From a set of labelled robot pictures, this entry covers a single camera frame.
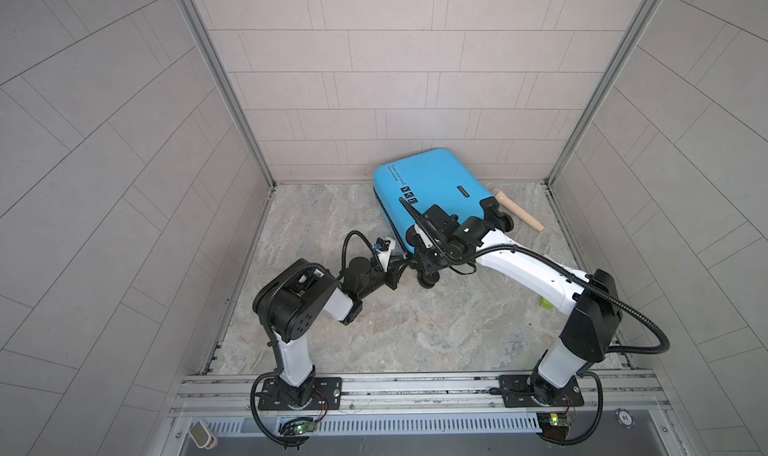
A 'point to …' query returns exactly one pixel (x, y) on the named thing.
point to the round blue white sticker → (625, 418)
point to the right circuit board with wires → (555, 426)
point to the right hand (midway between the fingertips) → (421, 264)
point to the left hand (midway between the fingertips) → (413, 257)
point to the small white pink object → (202, 437)
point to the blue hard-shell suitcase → (429, 179)
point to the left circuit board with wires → (299, 425)
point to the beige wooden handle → (517, 208)
